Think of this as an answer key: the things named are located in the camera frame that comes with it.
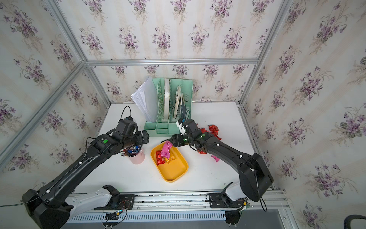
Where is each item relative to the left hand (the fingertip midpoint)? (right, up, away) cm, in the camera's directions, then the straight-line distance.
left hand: (144, 138), depth 76 cm
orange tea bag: (+12, -15, +9) cm, 21 cm away
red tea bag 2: (+32, -11, +15) cm, 37 cm away
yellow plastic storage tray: (+15, -21, +10) cm, 28 cm away
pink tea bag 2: (+41, -15, +10) cm, 45 cm away
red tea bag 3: (+43, +1, +25) cm, 50 cm away
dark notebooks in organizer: (+18, +16, +28) cm, 37 cm away
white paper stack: (-4, +25, +15) cm, 29 cm away
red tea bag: (+7, -15, +10) cm, 19 cm away
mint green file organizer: (+9, +3, +22) cm, 24 cm away
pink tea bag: (+10, -9, +8) cm, 16 cm away
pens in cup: (-9, -9, +6) cm, 14 cm away
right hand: (+17, -2, +6) cm, 18 cm away
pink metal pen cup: (-7, -15, +12) cm, 20 cm away
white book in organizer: (+10, +23, +15) cm, 29 cm away
